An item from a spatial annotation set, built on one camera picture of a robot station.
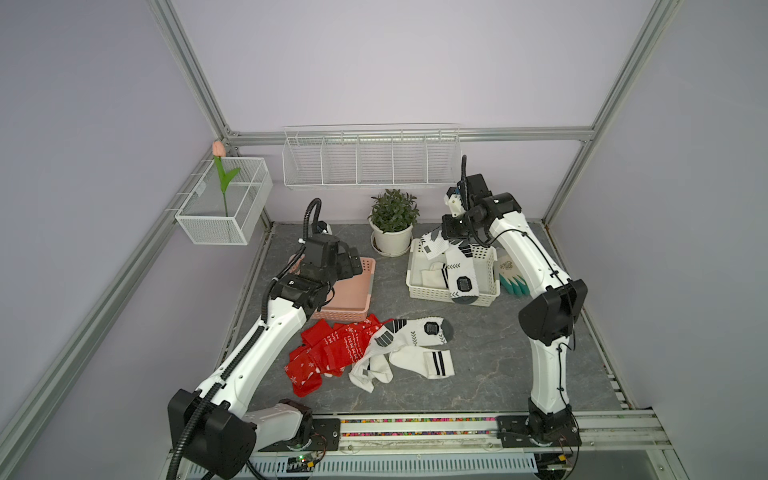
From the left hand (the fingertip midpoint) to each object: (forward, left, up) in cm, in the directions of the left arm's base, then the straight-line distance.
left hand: (342, 258), depth 78 cm
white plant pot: (+20, -14, -19) cm, 31 cm away
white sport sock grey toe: (-21, -7, -24) cm, 33 cm away
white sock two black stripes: (+8, -29, -23) cm, 38 cm away
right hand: (+10, -29, -3) cm, 31 cm away
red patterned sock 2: (-20, +12, -22) cm, 32 cm away
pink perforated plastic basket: (+1, 0, -23) cm, 23 cm away
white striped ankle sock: (-21, -22, -23) cm, 39 cm away
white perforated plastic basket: (+10, -47, -24) cm, 54 cm away
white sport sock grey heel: (+2, -35, -13) cm, 37 cm away
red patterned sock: (-15, +4, -22) cm, 27 cm away
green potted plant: (+24, -15, -7) cm, 29 cm away
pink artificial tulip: (+25, +33, +9) cm, 43 cm away
